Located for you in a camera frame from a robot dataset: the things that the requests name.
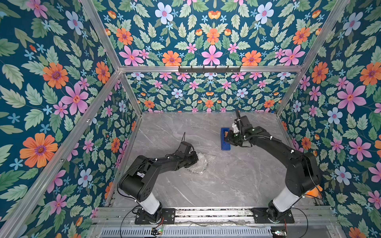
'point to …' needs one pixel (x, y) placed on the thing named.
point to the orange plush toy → (315, 192)
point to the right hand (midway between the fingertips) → (226, 138)
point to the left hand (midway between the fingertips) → (201, 157)
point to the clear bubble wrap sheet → (204, 159)
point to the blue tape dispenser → (225, 145)
